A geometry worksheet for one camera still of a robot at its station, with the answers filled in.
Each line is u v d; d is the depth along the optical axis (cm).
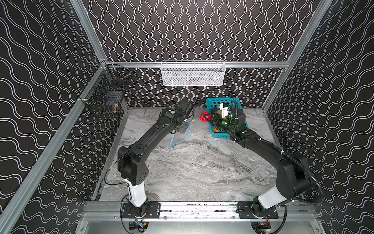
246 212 73
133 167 45
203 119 80
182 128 75
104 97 93
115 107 80
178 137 105
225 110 76
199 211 76
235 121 64
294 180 45
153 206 76
